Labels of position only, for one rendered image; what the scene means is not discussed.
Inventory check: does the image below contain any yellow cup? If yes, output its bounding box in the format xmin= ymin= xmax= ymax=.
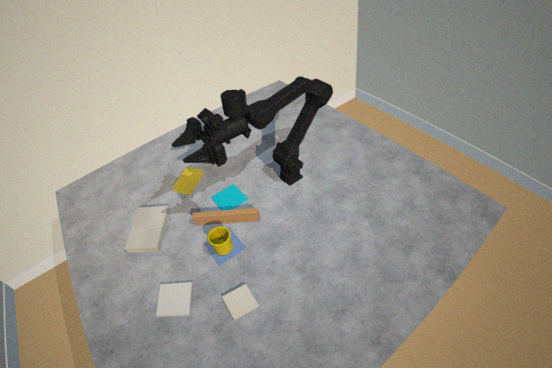
xmin=208 ymin=226 xmax=233 ymax=255

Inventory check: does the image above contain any beige flat rectangular slab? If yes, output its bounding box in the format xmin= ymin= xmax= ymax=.
xmin=124 ymin=206 xmax=170 ymax=253

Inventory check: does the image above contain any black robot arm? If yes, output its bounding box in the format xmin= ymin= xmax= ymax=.
xmin=197 ymin=76 xmax=333 ymax=185

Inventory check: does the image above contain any beige flat rectangular mat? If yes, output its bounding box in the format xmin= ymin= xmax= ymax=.
xmin=222 ymin=284 xmax=258 ymax=320

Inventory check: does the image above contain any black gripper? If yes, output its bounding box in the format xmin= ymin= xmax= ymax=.
xmin=171 ymin=116 xmax=233 ymax=167

